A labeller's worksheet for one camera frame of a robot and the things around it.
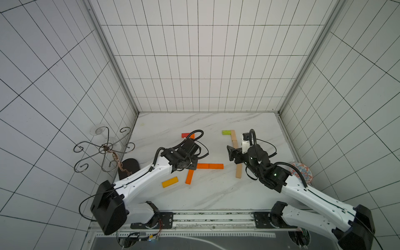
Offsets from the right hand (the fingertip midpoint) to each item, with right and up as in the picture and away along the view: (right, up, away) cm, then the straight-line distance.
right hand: (235, 142), depth 77 cm
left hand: (-24, -13, +4) cm, 28 cm away
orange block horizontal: (-24, -21, +11) cm, 34 cm away
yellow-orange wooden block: (-35, -24, +9) cm, 43 cm away
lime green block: (0, +3, +29) cm, 29 cm away
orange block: (-17, -16, +13) cm, 26 cm away
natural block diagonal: (+4, -18, +11) cm, 22 cm away
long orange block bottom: (-8, -16, +15) cm, 23 cm away
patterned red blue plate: (+41, -17, +9) cm, 46 cm away
